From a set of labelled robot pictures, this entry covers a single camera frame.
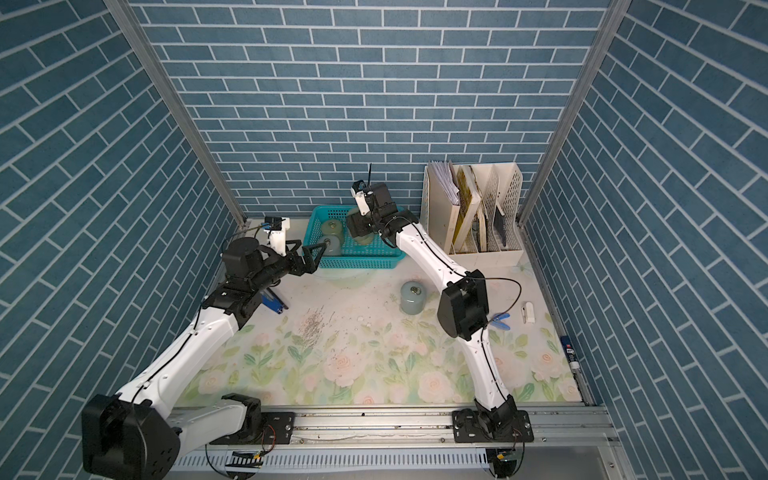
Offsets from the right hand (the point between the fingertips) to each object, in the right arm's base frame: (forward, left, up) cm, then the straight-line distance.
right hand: (360, 217), depth 91 cm
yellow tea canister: (+9, +3, -21) cm, 24 cm away
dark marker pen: (-30, -67, -26) cm, 78 cm away
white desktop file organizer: (+7, -36, -1) cm, 37 cm away
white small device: (-18, -54, -19) cm, 60 cm away
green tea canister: (+7, +13, -13) cm, 20 cm away
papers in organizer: (+15, -26, +7) cm, 31 cm away
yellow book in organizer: (+7, -33, +3) cm, 34 cm away
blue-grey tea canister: (-18, -18, -16) cm, 30 cm away
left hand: (-16, +7, +5) cm, 19 cm away
